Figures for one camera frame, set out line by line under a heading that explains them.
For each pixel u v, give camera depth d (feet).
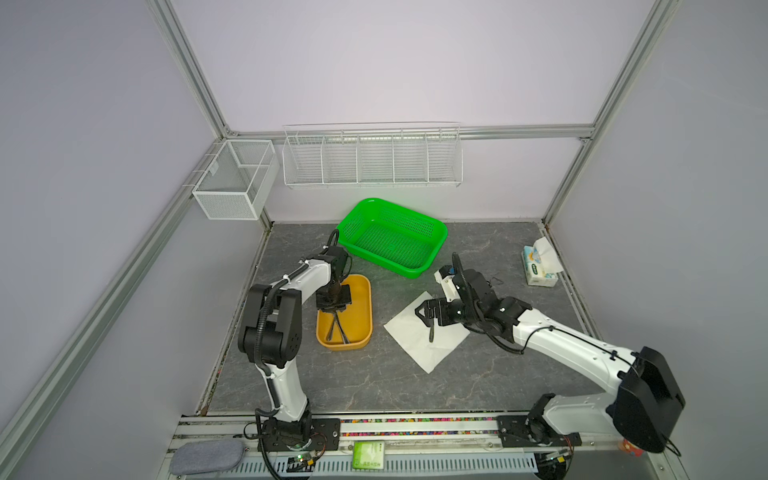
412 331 3.00
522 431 2.42
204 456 2.28
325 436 2.41
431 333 2.97
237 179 3.37
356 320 3.03
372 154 3.25
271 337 1.65
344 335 2.99
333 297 2.72
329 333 3.00
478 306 2.00
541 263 3.29
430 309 2.34
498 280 3.44
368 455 2.28
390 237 3.80
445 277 2.41
